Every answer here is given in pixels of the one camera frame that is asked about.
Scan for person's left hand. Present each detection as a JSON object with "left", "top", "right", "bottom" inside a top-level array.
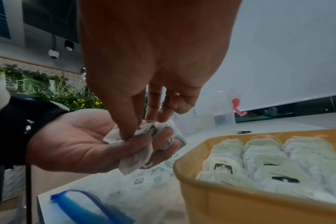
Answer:
[{"left": 25, "top": 108, "right": 181, "bottom": 175}]

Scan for person's right hand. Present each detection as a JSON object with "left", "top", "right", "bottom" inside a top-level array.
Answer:
[{"left": 76, "top": 0, "right": 243, "bottom": 141}]

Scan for clear zip bag with tea bags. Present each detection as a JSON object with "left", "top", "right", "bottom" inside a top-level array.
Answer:
[{"left": 50, "top": 153, "right": 191, "bottom": 224}]

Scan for yellow tray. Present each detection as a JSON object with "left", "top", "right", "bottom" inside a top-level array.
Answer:
[{"left": 172, "top": 129, "right": 336, "bottom": 224}]

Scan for beige bench seat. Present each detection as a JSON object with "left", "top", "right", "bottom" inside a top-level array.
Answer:
[{"left": 30, "top": 166, "right": 105, "bottom": 195}]

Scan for green hedge plant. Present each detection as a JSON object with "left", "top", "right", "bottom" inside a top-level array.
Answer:
[{"left": 46, "top": 83, "right": 106, "bottom": 111}]

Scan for black left wristband with markers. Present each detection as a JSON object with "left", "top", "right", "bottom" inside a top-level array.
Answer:
[{"left": 0, "top": 76, "right": 71, "bottom": 169}]

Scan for clear storage box pink latches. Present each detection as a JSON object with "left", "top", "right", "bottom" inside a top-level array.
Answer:
[{"left": 173, "top": 89, "right": 242, "bottom": 136}]

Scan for white roller blind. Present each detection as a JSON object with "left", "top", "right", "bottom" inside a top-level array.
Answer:
[{"left": 195, "top": 0, "right": 336, "bottom": 112}]

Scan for black camera cable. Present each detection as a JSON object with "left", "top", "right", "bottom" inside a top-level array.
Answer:
[{"left": 24, "top": 165, "right": 33, "bottom": 224}]

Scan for hanging green wall vines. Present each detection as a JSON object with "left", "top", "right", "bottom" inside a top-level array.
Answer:
[{"left": 0, "top": 64, "right": 66, "bottom": 93}]

